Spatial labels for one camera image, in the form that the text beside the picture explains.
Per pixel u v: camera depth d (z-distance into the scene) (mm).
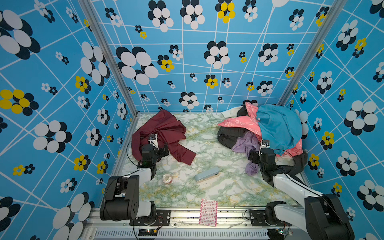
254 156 870
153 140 787
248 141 968
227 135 997
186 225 722
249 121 1005
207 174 845
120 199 436
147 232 722
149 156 694
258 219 722
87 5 683
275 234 706
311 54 844
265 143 759
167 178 844
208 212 756
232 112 1195
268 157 665
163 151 831
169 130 1042
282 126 927
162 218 732
